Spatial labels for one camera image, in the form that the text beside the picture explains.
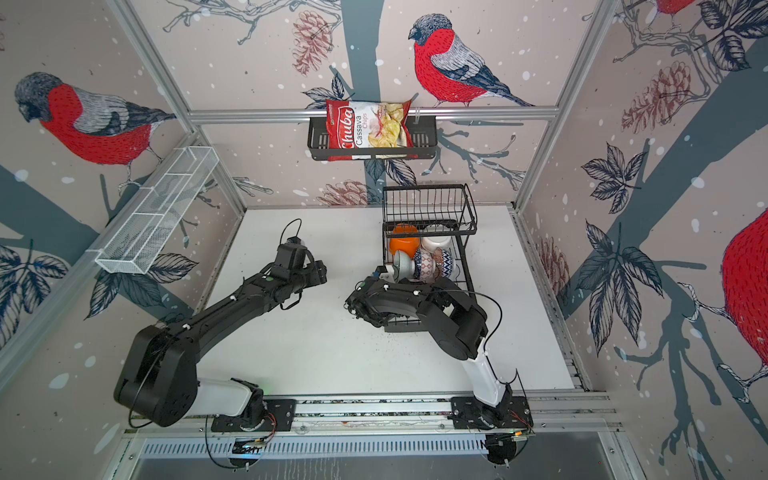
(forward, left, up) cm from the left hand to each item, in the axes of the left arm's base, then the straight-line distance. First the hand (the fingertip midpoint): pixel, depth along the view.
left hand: (316, 269), depth 88 cm
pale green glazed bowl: (+2, -26, -1) cm, 26 cm away
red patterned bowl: (+10, -39, -7) cm, 41 cm away
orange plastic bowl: (+13, -29, -4) cm, 32 cm away
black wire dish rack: (+17, -36, +8) cm, 41 cm away
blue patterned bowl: (+5, -31, -4) cm, 32 cm away
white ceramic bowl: (+14, -36, -5) cm, 39 cm away
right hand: (-7, -31, -3) cm, 32 cm away
